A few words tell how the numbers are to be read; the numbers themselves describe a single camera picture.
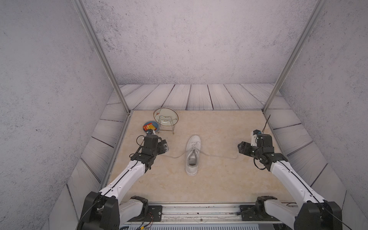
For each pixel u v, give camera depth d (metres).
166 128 1.08
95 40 0.81
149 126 1.07
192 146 0.91
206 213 0.74
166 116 0.99
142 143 0.65
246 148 0.75
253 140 0.77
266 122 1.18
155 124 1.08
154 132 0.79
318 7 0.71
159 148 0.77
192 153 0.86
